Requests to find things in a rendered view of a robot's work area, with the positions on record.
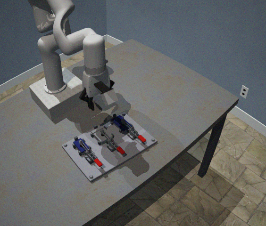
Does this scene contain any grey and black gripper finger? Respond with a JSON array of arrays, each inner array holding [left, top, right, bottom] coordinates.
[[110, 80, 115, 89], [79, 88, 94, 111]]

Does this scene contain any grey toggle clamp with red handle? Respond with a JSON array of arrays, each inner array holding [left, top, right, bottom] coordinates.
[[121, 119, 146, 143], [100, 129, 125, 154]]

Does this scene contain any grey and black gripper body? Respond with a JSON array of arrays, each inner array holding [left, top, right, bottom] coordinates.
[[82, 67, 110, 97]]

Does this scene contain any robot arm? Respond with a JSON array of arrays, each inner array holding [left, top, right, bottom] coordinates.
[[28, 0, 118, 106]]

